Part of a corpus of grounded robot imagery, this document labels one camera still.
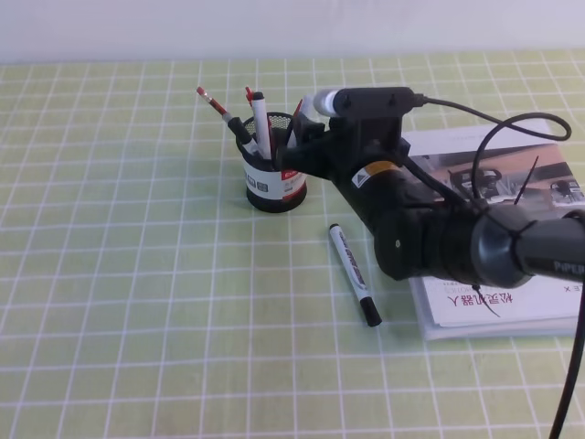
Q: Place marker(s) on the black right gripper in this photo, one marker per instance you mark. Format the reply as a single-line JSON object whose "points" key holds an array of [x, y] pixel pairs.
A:
{"points": [[419, 226]]}

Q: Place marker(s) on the white marker in holder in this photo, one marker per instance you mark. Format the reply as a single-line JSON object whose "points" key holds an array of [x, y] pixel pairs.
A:
{"points": [[261, 122]]}

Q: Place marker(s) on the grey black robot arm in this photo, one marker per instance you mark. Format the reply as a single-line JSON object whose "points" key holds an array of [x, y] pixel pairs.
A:
{"points": [[507, 247]]}

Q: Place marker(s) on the white marker with black cap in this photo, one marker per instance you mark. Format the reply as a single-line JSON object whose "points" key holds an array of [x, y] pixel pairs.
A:
{"points": [[354, 276]]}

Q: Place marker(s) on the stack of printed brochures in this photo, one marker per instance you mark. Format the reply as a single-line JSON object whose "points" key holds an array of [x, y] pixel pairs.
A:
{"points": [[515, 169]]}

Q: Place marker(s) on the black mesh pen holder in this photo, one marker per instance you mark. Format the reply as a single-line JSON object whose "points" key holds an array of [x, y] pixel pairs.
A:
{"points": [[268, 188]]}

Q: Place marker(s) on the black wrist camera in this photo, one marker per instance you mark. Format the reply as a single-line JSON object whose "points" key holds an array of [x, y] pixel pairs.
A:
{"points": [[367, 103]]}

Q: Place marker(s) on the green checkered tablecloth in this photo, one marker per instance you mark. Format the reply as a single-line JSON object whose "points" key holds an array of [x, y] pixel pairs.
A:
{"points": [[142, 296]]}

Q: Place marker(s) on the red capped black pen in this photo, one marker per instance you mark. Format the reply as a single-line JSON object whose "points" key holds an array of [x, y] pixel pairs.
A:
{"points": [[291, 136]]}

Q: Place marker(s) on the red and black pen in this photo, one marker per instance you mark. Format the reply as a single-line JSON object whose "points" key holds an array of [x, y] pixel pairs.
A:
{"points": [[234, 124]]}

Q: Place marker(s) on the red pen behind marker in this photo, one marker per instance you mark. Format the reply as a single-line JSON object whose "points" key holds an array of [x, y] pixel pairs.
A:
{"points": [[249, 95]]}

